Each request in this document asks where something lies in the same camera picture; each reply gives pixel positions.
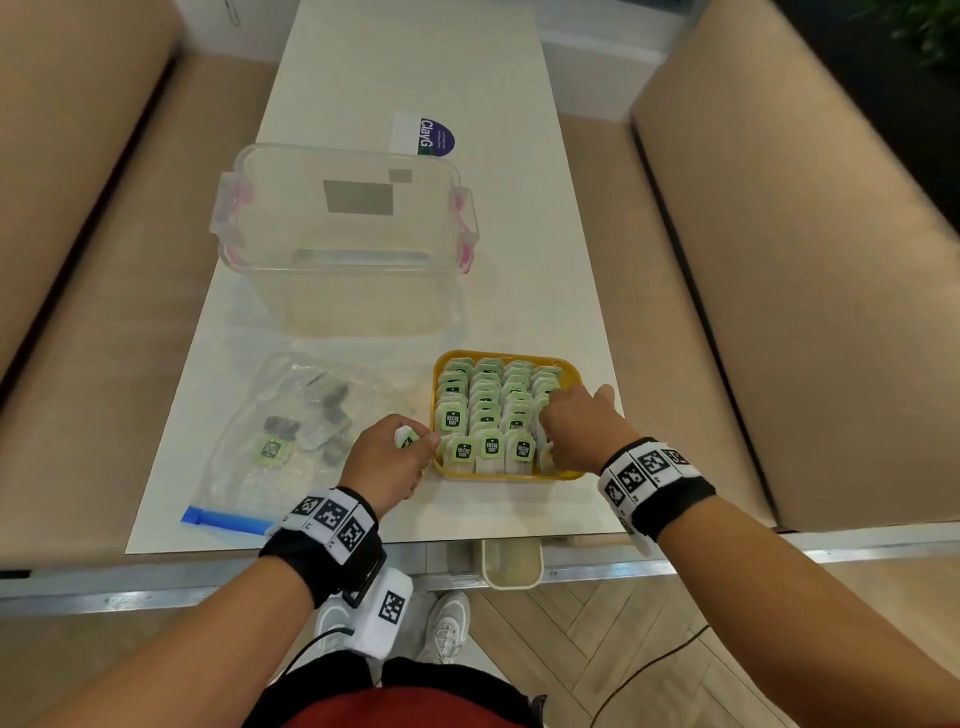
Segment yellow tray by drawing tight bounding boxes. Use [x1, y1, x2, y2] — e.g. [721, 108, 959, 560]
[431, 350, 586, 483]

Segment person's left hand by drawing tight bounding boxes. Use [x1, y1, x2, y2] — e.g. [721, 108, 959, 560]
[337, 413, 442, 523]

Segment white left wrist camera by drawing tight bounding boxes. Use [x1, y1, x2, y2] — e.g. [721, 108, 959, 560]
[352, 567, 415, 661]

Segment black planter box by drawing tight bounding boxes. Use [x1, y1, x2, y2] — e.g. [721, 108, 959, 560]
[779, 0, 960, 226]

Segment clear zip bag with tea bags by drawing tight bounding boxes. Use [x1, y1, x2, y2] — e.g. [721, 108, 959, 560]
[182, 352, 414, 538]

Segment marker cube on right wrist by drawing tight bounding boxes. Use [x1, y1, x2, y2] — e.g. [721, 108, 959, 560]
[618, 517, 658, 558]

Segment black camera cable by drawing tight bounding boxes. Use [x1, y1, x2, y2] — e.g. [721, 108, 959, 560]
[588, 622, 710, 728]
[284, 628, 354, 676]

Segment beige bench seat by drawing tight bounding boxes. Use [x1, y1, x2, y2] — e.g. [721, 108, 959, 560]
[558, 0, 960, 534]
[0, 0, 279, 571]

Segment person's black trousers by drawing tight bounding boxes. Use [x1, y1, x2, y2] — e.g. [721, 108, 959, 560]
[243, 652, 549, 728]

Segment grey rectangular label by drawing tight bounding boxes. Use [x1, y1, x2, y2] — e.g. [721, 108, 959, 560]
[323, 179, 395, 217]

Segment black wristband with markers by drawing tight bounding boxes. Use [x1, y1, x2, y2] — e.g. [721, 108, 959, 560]
[258, 487, 389, 610]
[597, 437, 718, 543]

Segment person's red shirt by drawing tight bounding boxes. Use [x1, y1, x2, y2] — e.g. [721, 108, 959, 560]
[284, 688, 526, 728]

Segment clear storage box pink latches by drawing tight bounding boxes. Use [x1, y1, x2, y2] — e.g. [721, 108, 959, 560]
[212, 142, 481, 339]

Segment person's right hand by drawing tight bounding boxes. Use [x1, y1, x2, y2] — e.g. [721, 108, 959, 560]
[538, 382, 643, 475]

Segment green hedge plant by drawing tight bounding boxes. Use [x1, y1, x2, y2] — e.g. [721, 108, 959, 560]
[884, 0, 960, 69]

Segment black left wristband with markers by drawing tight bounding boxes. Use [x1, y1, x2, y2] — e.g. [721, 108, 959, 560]
[258, 487, 389, 610]

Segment person's left forearm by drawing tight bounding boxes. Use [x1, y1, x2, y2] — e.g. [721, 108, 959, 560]
[37, 554, 316, 728]

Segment person's white shoe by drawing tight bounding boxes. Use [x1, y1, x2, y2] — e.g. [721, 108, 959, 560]
[314, 603, 354, 654]
[416, 590, 472, 665]

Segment small white bin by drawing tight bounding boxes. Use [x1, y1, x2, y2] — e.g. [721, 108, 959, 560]
[481, 538, 545, 592]

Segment person's left white shoe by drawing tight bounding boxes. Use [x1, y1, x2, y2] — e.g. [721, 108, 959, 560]
[314, 603, 354, 654]

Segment person's right white shoe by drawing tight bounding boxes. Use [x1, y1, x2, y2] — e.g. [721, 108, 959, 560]
[416, 590, 472, 665]

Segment black right wristband with markers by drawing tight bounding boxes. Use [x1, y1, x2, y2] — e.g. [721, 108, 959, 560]
[597, 437, 718, 543]

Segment white and purple sticker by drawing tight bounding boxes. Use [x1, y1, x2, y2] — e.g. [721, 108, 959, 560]
[389, 110, 457, 157]

